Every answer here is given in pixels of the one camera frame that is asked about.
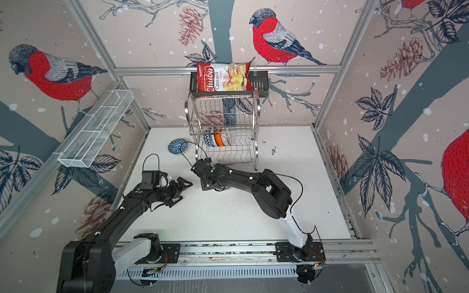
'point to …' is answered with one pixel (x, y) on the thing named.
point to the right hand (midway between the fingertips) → (207, 187)
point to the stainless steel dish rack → (225, 127)
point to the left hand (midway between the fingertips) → (186, 189)
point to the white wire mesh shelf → (96, 129)
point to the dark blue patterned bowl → (175, 147)
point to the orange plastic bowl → (218, 139)
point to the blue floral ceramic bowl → (213, 140)
